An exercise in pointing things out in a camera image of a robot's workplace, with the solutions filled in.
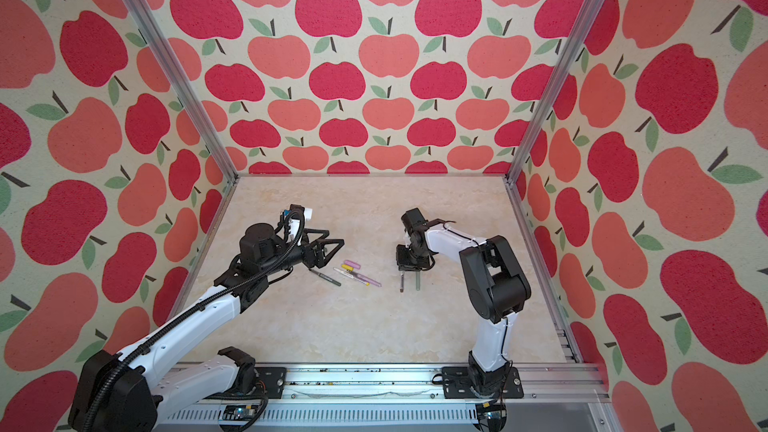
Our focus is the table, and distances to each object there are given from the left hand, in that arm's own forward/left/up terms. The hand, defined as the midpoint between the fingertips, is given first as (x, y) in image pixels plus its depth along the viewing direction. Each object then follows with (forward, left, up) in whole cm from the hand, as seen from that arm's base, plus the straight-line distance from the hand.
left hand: (339, 241), depth 75 cm
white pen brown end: (-1, -17, -24) cm, 30 cm away
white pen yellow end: (+2, 0, -22) cm, 22 cm away
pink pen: (0, -6, -23) cm, 24 cm away
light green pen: (0, -22, -24) cm, 33 cm away
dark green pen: (+1, +7, -23) cm, 24 cm away
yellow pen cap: (+5, 0, -23) cm, 23 cm away
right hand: (+5, -19, -22) cm, 30 cm away
